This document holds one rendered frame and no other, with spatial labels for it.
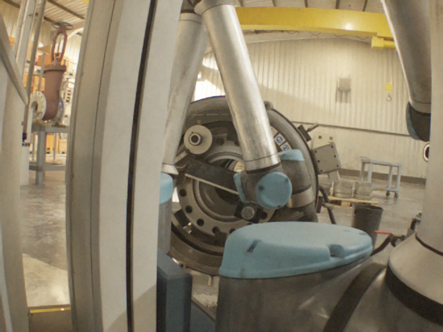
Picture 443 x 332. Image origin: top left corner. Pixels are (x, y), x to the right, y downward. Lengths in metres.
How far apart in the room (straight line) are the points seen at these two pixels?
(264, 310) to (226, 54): 0.60
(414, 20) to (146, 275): 0.50
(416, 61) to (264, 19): 12.58
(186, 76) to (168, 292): 0.64
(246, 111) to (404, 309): 0.60
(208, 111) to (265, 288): 1.03
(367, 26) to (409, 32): 12.45
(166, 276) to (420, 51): 0.49
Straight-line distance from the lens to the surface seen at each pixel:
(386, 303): 0.23
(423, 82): 0.59
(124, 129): 0.28
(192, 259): 1.32
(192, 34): 0.89
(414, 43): 0.54
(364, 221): 2.91
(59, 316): 0.85
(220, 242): 1.39
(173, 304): 0.34
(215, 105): 1.24
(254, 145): 0.73
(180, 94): 0.85
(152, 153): 0.29
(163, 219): 0.68
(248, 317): 0.28
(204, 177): 1.22
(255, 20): 13.12
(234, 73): 0.74
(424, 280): 0.20
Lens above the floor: 0.76
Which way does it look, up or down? 4 degrees down
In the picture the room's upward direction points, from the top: 5 degrees clockwise
